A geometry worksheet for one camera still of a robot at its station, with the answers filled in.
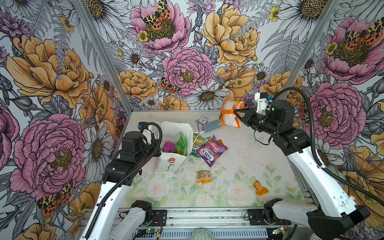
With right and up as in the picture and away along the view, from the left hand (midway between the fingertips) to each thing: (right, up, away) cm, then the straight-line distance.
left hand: (159, 146), depth 70 cm
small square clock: (+22, +13, +44) cm, 51 cm away
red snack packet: (+33, -2, +32) cm, 46 cm away
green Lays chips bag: (+8, -2, +16) cm, 18 cm away
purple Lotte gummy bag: (+2, -2, +11) cm, 11 cm away
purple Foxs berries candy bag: (+25, -7, +24) cm, 36 cm away
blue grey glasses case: (+27, +9, +38) cm, 48 cm away
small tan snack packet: (+21, -19, +15) cm, 32 cm away
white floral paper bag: (+5, 0, +19) cm, 19 cm away
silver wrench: (+18, +11, +45) cm, 49 cm away
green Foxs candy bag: (+18, -1, +29) cm, 34 cm away
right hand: (+33, +13, -5) cm, 36 cm away
